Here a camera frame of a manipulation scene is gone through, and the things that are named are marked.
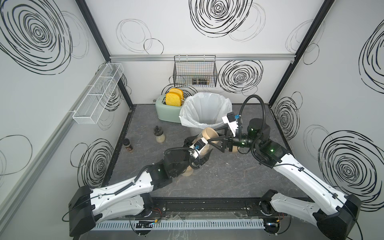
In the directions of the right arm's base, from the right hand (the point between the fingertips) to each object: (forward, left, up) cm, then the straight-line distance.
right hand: (211, 137), depth 62 cm
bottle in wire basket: (+40, +5, -1) cm, 40 cm away
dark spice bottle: (+9, +48, -23) cm, 54 cm away
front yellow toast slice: (+37, +23, -13) cm, 46 cm away
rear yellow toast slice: (+42, +20, -10) cm, 47 cm away
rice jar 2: (-3, +2, -6) cm, 7 cm away
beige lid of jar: (+2, +1, 0) cm, 2 cm away
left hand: (+1, +3, -6) cm, 6 cm away
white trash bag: (+30, +5, -16) cm, 34 cm away
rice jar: (-7, +10, -22) cm, 25 cm away
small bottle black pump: (+17, +30, -22) cm, 41 cm away
